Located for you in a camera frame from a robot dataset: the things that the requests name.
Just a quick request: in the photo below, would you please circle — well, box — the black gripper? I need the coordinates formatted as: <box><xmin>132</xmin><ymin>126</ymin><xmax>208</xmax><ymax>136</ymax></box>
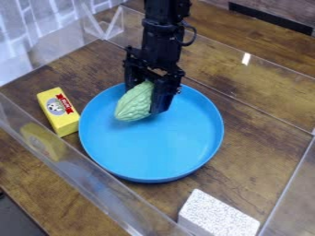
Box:
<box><xmin>122</xmin><ymin>19</ymin><xmax>184</xmax><ymax>114</ymax></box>

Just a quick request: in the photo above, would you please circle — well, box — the green bitter gourd toy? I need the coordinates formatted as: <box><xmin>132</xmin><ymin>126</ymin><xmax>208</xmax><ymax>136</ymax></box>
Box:
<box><xmin>114</xmin><ymin>81</ymin><xmax>153</xmax><ymax>122</ymax></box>

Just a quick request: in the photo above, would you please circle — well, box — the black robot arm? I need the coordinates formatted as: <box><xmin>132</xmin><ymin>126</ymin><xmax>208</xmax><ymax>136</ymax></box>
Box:
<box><xmin>122</xmin><ymin>0</ymin><xmax>196</xmax><ymax>114</ymax></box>

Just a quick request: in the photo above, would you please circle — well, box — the blue round tray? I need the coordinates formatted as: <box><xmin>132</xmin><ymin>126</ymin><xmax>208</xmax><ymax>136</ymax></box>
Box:
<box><xmin>78</xmin><ymin>84</ymin><xmax>224</xmax><ymax>183</ymax></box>

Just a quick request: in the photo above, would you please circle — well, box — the yellow box with cow label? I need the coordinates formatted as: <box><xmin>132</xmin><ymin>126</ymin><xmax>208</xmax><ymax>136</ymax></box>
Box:
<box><xmin>37</xmin><ymin>87</ymin><xmax>80</xmax><ymax>137</ymax></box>

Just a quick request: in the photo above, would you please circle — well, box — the white speckled foam block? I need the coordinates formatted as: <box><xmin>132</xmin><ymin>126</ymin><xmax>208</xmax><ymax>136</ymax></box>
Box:
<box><xmin>178</xmin><ymin>189</ymin><xmax>260</xmax><ymax>236</ymax></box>

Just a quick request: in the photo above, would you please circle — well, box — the black cable loop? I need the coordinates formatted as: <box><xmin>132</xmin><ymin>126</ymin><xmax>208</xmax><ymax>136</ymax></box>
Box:
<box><xmin>178</xmin><ymin>19</ymin><xmax>197</xmax><ymax>48</ymax></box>

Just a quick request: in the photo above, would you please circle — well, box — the clear acrylic front wall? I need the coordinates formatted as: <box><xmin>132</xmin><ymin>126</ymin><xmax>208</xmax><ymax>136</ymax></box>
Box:
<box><xmin>0</xmin><ymin>93</ymin><xmax>192</xmax><ymax>236</ymax></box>

